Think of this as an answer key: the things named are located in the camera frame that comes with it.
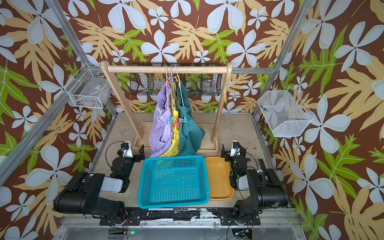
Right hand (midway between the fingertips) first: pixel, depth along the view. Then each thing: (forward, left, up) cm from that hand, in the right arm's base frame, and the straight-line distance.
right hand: (231, 144), depth 89 cm
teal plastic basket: (-18, +38, -11) cm, 43 cm away
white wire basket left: (+24, +84, +24) cm, 91 cm away
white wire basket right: (+9, -29, +15) cm, 34 cm away
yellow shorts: (-12, +33, +15) cm, 38 cm away
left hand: (0, +58, +2) cm, 58 cm away
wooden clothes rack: (+6, +12, -11) cm, 17 cm away
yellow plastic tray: (-17, +8, -10) cm, 22 cm away
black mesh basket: (+36, +19, +18) cm, 45 cm away
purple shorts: (-10, +38, +22) cm, 45 cm away
